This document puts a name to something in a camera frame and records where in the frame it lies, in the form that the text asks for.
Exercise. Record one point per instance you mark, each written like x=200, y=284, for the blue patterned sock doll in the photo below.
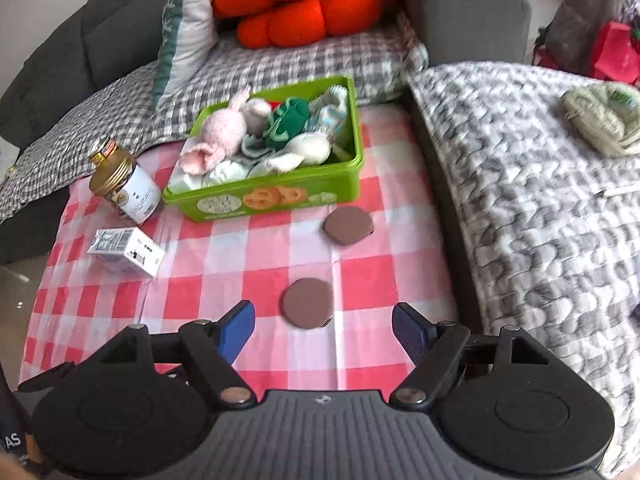
x=326, y=133

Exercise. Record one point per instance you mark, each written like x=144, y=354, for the grey fabric sofa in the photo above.
x=107, y=39

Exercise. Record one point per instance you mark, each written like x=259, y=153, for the red plastic chair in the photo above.
x=615, y=54

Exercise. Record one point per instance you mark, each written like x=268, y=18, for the green plastic biscuit box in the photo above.
x=334, y=181

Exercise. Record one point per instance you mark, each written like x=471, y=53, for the green quilted pouch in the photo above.
x=606, y=115

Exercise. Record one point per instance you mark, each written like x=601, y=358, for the small milk carton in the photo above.
x=127, y=250

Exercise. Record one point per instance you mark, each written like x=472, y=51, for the green and white pillow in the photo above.
x=188, y=35

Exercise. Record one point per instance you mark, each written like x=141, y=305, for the green watermelon plush ball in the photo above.
x=286, y=121

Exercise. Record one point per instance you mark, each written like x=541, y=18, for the brown round coaster far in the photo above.
x=348, y=225

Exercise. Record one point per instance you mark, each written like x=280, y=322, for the gold lid glass jar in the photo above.
x=122, y=182

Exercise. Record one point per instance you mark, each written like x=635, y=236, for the red checked tablecloth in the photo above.
x=208, y=267

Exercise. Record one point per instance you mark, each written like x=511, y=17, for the red santa hat doll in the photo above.
x=256, y=112

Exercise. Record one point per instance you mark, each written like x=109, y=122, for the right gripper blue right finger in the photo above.
x=416, y=334

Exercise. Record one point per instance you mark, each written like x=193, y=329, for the brown round coaster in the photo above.
x=348, y=225
x=308, y=303

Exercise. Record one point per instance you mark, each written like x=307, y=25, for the grey backpack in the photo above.
x=568, y=41

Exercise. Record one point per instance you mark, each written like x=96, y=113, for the pink plush bunny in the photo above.
x=220, y=137

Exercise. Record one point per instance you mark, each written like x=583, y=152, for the brown round coaster near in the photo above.
x=308, y=303

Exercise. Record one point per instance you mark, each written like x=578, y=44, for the grey checked sofa blanket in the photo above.
x=377, y=61

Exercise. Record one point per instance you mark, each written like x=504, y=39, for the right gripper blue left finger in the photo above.
x=234, y=329

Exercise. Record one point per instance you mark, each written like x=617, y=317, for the white cloth in bin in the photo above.
x=233, y=171

